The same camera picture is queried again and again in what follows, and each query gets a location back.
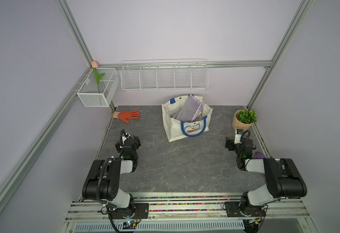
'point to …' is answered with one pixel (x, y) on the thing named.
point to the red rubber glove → (125, 115)
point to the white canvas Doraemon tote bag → (176, 128)
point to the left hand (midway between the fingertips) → (127, 138)
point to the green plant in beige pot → (244, 119)
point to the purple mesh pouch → (192, 110)
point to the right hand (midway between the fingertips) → (233, 136)
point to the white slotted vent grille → (201, 224)
